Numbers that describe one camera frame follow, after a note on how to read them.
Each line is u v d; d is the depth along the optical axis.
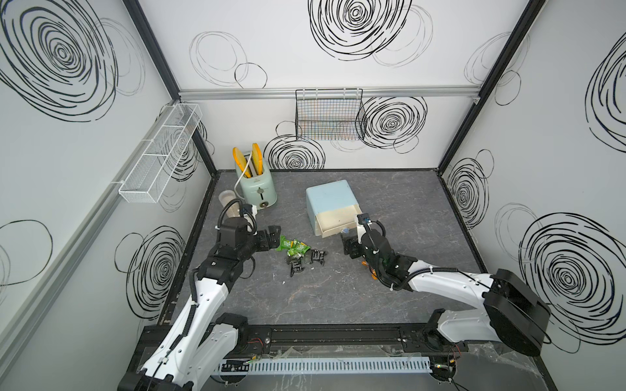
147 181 0.71
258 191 0.95
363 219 0.72
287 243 0.93
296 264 0.89
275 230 0.71
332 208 0.91
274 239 0.69
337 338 0.75
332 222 0.90
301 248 0.91
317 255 0.91
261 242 0.69
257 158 0.97
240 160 0.97
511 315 0.42
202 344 0.55
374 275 0.64
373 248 0.61
